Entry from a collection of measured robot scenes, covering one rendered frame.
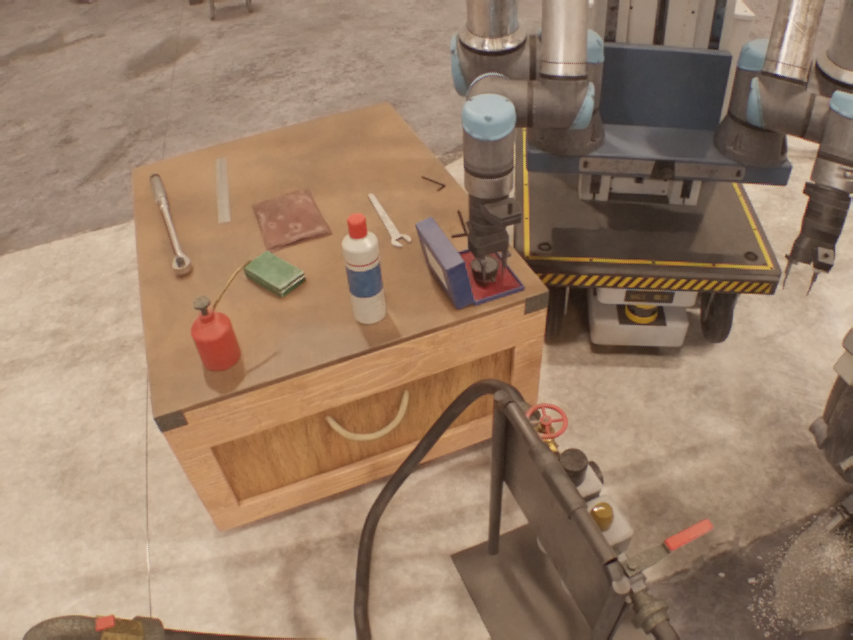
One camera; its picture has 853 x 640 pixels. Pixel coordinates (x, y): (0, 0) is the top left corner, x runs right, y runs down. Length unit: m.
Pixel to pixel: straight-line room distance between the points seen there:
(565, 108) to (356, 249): 0.45
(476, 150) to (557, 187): 0.82
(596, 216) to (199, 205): 1.05
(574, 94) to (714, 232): 0.77
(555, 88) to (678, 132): 0.59
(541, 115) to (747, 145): 0.60
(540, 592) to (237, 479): 0.69
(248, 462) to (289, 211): 0.60
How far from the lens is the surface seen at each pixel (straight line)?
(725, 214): 1.97
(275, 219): 1.61
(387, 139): 1.90
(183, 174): 1.93
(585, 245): 1.74
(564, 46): 1.24
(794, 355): 2.09
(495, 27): 1.46
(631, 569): 1.01
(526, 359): 1.48
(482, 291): 1.35
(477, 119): 1.13
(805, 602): 1.63
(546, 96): 1.25
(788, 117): 1.34
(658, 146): 1.68
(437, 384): 1.43
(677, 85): 1.73
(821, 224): 1.24
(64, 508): 1.87
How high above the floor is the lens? 1.37
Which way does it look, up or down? 43 degrees down
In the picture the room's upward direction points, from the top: 3 degrees counter-clockwise
